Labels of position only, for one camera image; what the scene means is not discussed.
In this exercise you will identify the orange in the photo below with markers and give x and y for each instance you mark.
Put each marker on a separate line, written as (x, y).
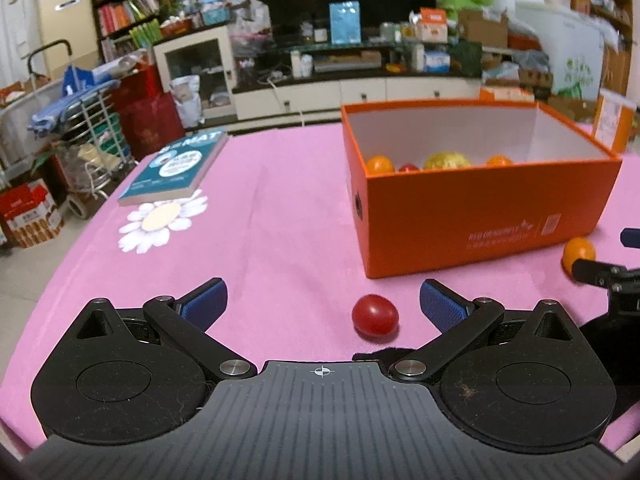
(500, 161)
(577, 251)
(380, 166)

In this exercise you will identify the orange and white canister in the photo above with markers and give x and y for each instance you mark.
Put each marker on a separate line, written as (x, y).
(615, 120)

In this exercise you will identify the light blue packet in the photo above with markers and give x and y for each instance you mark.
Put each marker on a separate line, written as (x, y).
(345, 22)

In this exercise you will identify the blue and white tissue box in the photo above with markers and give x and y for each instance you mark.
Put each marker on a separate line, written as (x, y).
(436, 62)

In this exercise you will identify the orange printed carton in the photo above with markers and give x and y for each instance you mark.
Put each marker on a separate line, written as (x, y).
(505, 94)

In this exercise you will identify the folded blue cloth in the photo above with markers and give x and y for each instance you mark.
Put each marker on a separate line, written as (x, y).
(60, 112)

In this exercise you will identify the silver media player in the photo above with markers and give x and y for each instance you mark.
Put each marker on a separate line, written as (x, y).
(347, 61)

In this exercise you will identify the small red paper bag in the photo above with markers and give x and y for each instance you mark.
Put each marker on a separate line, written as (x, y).
(137, 85)

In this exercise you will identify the small orange and white box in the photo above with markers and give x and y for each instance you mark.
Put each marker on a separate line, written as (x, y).
(432, 27)

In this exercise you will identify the white printed sack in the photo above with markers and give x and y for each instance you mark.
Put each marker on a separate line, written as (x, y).
(186, 102)

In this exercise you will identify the teal tissue box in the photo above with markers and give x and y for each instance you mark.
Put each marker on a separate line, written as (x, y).
(216, 16)

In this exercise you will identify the white and black television stand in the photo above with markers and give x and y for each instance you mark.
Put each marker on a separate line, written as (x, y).
(360, 92)

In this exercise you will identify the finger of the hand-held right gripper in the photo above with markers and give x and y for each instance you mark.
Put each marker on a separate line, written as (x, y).
(631, 239)
(625, 287)

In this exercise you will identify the white plastic storage bin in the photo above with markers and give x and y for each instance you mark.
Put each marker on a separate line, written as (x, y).
(17, 120)

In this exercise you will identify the white curtain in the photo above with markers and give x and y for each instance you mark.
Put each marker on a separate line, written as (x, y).
(17, 20)

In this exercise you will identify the white glass door cabinet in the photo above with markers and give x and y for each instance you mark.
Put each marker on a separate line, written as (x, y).
(195, 70)

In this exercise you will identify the blue plastic bag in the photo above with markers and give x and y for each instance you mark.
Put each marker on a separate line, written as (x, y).
(82, 80)

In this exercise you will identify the black bookshelf with books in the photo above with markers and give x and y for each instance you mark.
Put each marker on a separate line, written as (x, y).
(125, 10)

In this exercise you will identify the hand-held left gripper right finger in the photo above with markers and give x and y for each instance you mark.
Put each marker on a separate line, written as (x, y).
(442, 306)

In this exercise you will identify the teal book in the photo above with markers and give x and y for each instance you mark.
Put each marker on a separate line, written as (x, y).
(175, 170)

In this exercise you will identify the dark green bag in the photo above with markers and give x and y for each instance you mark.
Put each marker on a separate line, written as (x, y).
(467, 57)

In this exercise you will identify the metal shopping trolley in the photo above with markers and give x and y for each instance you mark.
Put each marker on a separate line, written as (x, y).
(95, 155)

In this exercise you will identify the white bottle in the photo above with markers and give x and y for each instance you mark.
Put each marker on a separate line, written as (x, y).
(301, 65)

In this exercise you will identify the red and white carton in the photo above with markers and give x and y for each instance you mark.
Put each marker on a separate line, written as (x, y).
(30, 215)

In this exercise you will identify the beige standing air conditioner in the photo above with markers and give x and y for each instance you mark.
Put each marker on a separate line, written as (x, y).
(67, 25)

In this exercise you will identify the red tomato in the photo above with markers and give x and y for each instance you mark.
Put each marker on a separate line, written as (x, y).
(375, 315)
(407, 167)

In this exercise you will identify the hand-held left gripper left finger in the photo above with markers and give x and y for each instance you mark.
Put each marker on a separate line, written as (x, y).
(205, 304)

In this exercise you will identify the white chest freezer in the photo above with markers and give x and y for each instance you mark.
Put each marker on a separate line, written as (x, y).
(565, 50)

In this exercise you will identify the brown cardboard box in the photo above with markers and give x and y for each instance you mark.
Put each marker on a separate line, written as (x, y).
(482, 30)

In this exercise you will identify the large red paper bag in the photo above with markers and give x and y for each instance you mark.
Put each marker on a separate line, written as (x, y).
(150, 130)

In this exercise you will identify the yellow green apple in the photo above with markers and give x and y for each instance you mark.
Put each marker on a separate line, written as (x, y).
(447, 161)

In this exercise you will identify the orange cardboard box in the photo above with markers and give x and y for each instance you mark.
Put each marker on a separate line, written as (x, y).
(450, 215)

